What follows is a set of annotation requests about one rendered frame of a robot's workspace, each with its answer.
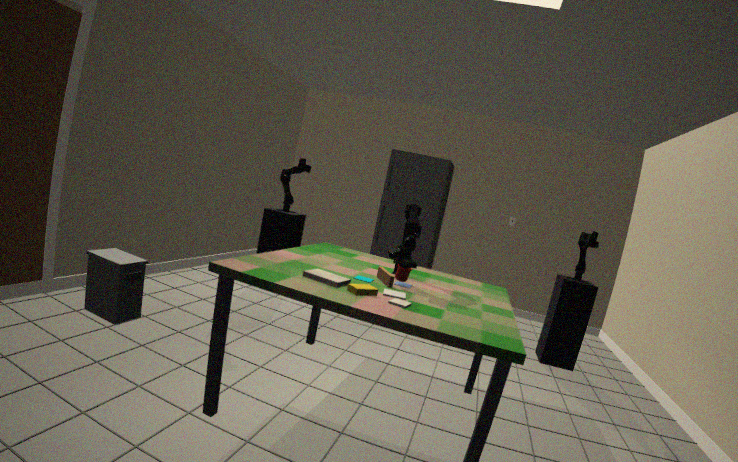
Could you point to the wooden flat bar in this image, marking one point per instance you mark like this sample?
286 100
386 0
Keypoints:
384 276

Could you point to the red cup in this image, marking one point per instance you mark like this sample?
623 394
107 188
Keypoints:
402 274

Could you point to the yellow rectangular block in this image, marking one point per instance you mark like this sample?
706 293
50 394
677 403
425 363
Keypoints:
362 290

